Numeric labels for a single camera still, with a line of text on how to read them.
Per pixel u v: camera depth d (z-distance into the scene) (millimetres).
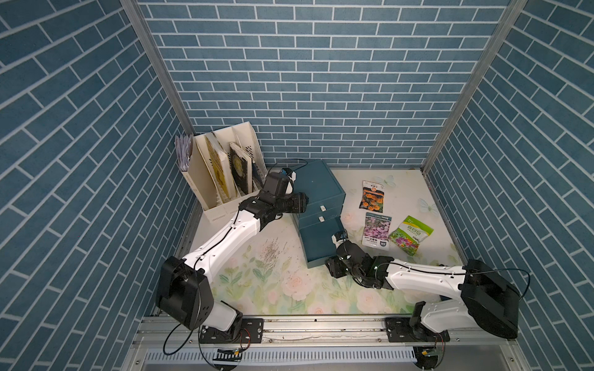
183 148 867
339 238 765
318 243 894
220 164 915
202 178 992
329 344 727
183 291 408
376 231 971
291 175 744
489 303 426
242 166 997
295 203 722
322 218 889
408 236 959
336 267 740
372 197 1090
